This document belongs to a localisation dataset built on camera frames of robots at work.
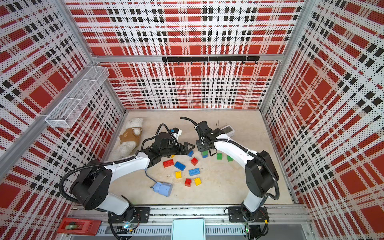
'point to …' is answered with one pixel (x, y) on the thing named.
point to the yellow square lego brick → (178, 174)
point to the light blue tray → (188, 229)
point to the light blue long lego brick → (194, 172)
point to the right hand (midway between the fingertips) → (206, 145)
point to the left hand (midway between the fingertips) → (191, 146)
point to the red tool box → (79, 226)
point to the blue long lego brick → (180, 166)
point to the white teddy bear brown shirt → (129, 140)
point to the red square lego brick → (188, 182)
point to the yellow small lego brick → (197, 181)
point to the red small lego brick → (194, 161)
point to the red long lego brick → (168, 163)
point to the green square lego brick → (205, 153)
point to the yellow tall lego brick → (172, 156)
